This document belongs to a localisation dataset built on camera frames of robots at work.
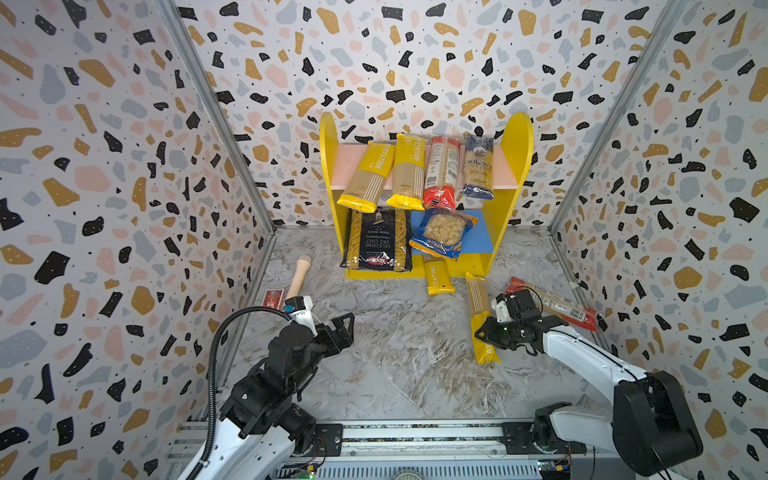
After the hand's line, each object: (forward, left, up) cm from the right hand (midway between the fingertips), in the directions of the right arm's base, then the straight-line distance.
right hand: (474, 328), depth 87 cm
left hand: (-6, +34, +18) cm, 39 cm away
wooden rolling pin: (+25, +57, -4) cm, 62 cm away
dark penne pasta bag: (+23, +29, +12) cm, 39 cm away
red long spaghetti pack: (+10, -29, -3) cm, 31 cm away
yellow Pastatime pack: (+21, +9, -4) cm, 23 cm away
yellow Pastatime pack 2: (+8, -2, 0) cm, 8 cm away
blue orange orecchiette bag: (+27, +9, +12) cm, 31 cm away
